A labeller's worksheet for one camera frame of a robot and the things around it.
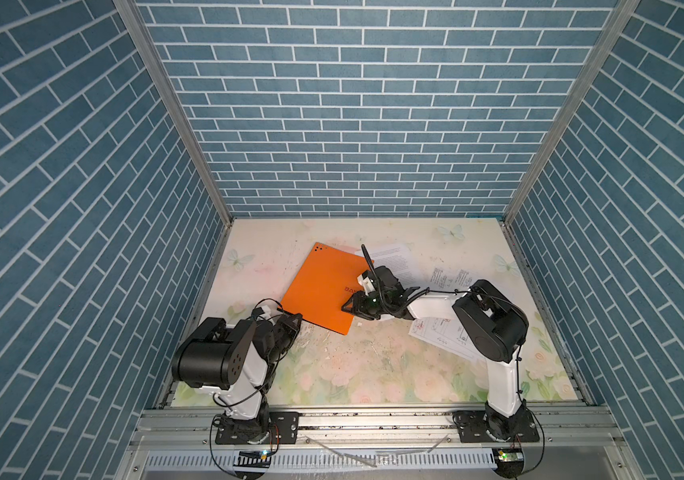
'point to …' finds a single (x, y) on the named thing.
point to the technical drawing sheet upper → (451, 278)
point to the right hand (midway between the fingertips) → (342, 306)
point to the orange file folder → (326, 283)
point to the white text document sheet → (403, 263)
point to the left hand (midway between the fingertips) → (304, 314)
